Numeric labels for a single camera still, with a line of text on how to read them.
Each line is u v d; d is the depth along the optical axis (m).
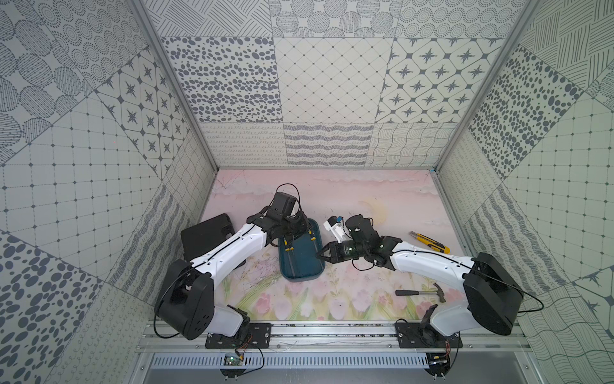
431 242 0.94
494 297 0.43
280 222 0.65
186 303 0.42
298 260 0.90
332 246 0.72
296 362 0.70
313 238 0.82
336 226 0.75
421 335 0.66
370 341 0.74
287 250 0.92
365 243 0.64
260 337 0.73
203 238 0.91
